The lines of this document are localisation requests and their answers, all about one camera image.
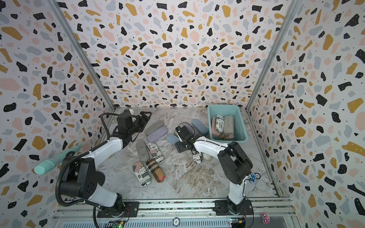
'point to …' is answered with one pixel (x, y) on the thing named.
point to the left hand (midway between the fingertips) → (153, 115)
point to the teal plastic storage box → (240, 135)
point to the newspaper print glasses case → (219, 123)
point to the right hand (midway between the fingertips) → (184, 143)
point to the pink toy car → (265, 218)
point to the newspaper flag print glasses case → (155, 152)
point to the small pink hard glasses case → (230, 136)
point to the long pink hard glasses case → (214, 132)
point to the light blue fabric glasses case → (202, 128)
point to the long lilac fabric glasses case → (156, 135)
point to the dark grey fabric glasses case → (142, 151)
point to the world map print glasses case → (207, 156)
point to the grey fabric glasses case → (153, 126)
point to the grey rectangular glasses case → (228, 124)
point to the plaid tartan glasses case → (156, 170)
